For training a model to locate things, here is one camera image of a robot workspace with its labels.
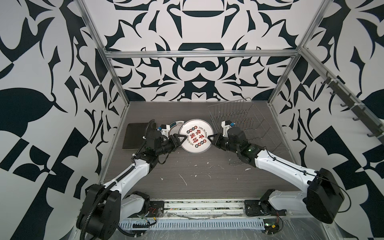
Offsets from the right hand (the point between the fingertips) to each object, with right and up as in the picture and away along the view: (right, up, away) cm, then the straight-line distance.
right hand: (208, 136), depth 78 cm
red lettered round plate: (-5, +2, +5) cm, 7 cm away
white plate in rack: (-20, +2, +24) cm, 31 cm away
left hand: (-11, 0, +1) cm, 11 cm away
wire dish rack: (+37, +3, +24) cm, 44 cm away
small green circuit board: (+29, -41, -7) cm, 51 cm away
